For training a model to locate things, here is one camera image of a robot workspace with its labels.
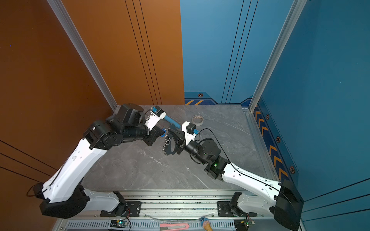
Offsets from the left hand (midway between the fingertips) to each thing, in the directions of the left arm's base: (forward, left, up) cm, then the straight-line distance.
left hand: (163, 130), depth 63 cm
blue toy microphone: (+30, -2, -34) cm, 46 cm away
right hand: (-1, -3, +2) cm, 4 cm away
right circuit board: (-31, -38, -36) cm, 61 cm away
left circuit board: (-31, +23, -37) cm, 53 cm away
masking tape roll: (+36, -18, -35) cm, 53 cm away
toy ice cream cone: (-32, -20, -32) cm, 50 cm away
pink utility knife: (-32, -4, -35) cm, 47 cm away
